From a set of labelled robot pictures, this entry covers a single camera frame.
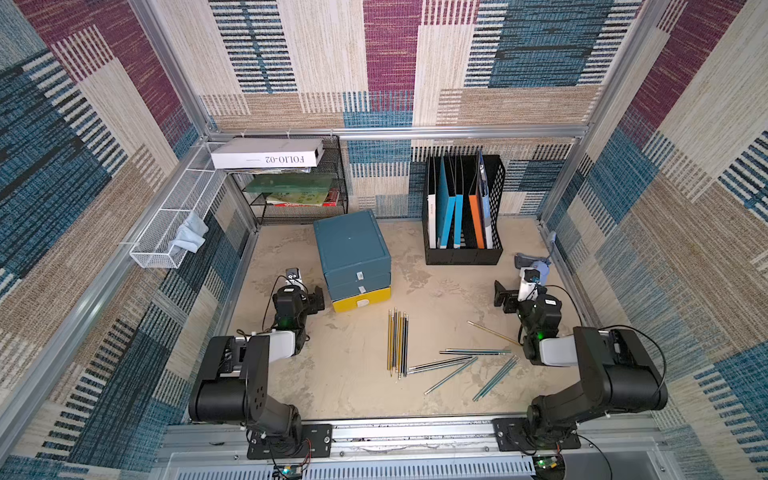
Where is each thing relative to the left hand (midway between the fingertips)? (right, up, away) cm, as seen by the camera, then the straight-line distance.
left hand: (301, 288), depth 94 cm
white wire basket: (-25, +27, -13) cm, 39 cm away
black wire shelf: (-19, +26, +20) cm, 38 cm away
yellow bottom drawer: (+19, -3, -3) cm, 20 cm away
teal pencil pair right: (+57, -23, -12) cm, 62 cm away
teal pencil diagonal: (+44, -22, -11) cm, 51 cm away
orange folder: (+54, +21, -1) cm, 58 cm away
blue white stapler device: (+75, +8, +11) cm, 76 cm away
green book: (-4, +33, +3) cm, 34 cm away
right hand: (+65, +4, -3) cm, 65 cm away
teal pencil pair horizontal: (+52, -18, -5) cm, 55 cm away
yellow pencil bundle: (+29, -15, -4) cm, 33 cm away
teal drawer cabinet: (+18, +9, -13) cm, 24 cm away
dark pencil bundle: (+32, -15, -5) cm, 36 cm away
